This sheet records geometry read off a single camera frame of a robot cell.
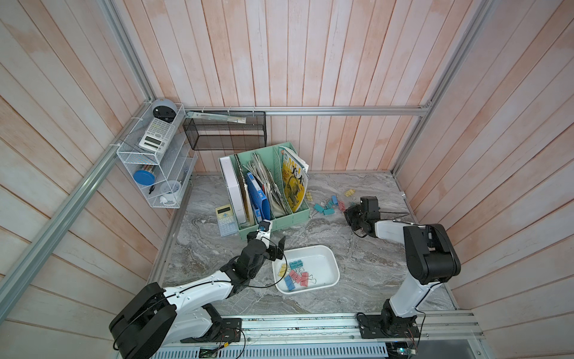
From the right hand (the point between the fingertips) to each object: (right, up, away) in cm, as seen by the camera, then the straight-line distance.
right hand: (342, 208), depth 101 cm
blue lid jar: (-76, +12, -24) cm, 81 cm away
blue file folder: (-36, +2, -17) cm, 40 cm away
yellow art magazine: (-22, +13, -5) cm, 26 cm away
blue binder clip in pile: (-2, +4, +7) cm, 8 cm away
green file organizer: (-32, +23, -3) cm, 40 cm away
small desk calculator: (-54, -5, 0) cm, 54 cm away
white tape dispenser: (-70, +8, -19) cm, 73 cm away
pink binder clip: (-19, -26, -17) cm, 36 cm away
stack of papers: (-29, +4, -10) cm, 31 cm away
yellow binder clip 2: (+6, +7, +7) cm, 11 cm away
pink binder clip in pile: (+1, +1, +6) cm, 6 cm away
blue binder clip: (-25, -27, -18) cm, 41 cm away
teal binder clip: (-22, -21, -14) cm, 34 cm away
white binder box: (-46, +8, -19) cm, 51 cm away
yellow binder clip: (-27, -23, -16) cm, 39 cm away
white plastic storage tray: (-18, -23, -14) cm, 33 cm away
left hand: (-31, -10, -16) cm, 36 cm away
